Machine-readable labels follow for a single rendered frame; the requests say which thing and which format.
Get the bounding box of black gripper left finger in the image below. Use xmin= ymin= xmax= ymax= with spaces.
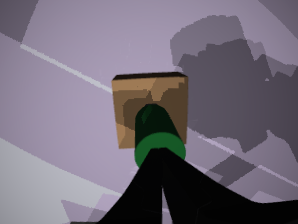
xmin=96 ymin=148 xmax=162 ymax=224

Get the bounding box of dark green cylinder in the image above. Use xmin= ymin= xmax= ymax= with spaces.
xmin=134 ymin=104 xmax=186 ymax=168

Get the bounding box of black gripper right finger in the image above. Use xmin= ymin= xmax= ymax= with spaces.
xmin=158 ymin=148 xmax=298 ymax=224

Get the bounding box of tan square block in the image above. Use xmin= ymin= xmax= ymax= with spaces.
xmin=112 ymin=72 xmax=189 ymax=149

